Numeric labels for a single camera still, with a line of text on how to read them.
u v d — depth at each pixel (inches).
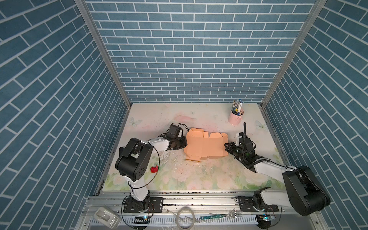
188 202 29.8
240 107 38.0
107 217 27.1
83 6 27.3
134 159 19.0
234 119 40.4
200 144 37.1
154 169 33.0
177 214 27.3
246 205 29.0
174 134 30.3
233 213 28.2
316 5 27.7
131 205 26.6
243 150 27.3
